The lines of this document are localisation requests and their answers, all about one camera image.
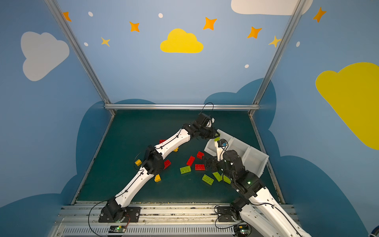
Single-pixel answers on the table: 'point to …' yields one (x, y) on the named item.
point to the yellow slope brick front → (157, 177)
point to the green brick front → (208, 179)
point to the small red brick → (200, 155)
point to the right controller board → (244, 230)
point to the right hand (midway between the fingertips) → (211, 153)
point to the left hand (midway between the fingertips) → (220, 134)
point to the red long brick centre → (190, 161)
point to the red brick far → (162, 140)
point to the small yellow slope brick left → (138, 162)
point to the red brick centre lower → (200, 167)
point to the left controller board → (117, 229)
